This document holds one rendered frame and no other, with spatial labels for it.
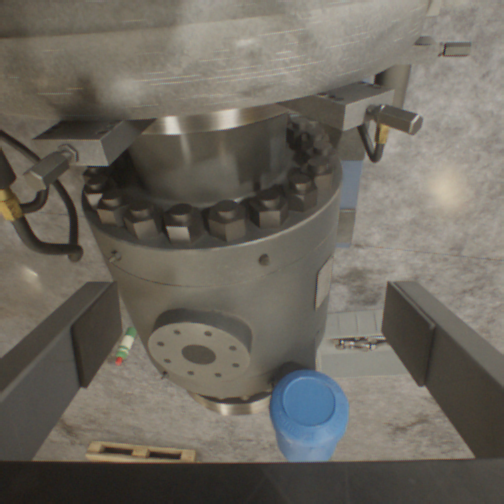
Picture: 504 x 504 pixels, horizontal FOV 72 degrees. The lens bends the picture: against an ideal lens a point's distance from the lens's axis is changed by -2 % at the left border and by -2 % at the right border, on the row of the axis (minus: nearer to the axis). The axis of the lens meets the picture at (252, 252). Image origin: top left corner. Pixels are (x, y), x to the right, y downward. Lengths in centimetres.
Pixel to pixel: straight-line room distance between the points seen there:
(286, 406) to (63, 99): 66
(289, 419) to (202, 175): 51
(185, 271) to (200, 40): 38
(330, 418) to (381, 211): 105
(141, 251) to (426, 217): 132
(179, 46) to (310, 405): 67
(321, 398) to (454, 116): 109
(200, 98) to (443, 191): 137
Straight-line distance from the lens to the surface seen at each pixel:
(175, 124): 55
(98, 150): 38
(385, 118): 41
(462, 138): 156
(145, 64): 37
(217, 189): 67
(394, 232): 172
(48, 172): 36
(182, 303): 70
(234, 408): 119
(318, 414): 79
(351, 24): 43
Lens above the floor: 132
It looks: 49 degrees down
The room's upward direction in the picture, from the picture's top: 171 degrees counter-clockwise
